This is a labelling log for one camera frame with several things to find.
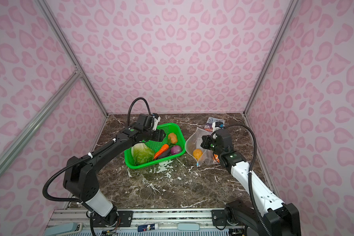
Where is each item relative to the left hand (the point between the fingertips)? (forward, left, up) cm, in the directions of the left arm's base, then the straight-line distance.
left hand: (162, 131), depth 86 cm
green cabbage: (-9, +12, -10) cm, 18 cm away
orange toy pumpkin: (-11, -32, -12) cm, 36 cm away
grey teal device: (-44, +49, -20) cm, 68 cm away
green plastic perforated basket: (+12, -2, -12) cm, 17 cm away
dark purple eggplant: (-6, -2, -15) cm, 17 cm away
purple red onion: (-5, -7, -13) cm, 16 cm away
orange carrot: (-2, 0, -15) cm, 15 cm away
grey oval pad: (-45, -14, -16) cm, 50 cm away
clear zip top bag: (-7, -19, -9) cm, 22 cm away
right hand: (-6, -22, +4) cm, 24 cm away
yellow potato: (-10, -20, -8) cm, 24 cm away
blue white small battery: (-45, +5, -15) cm, 48 cm away
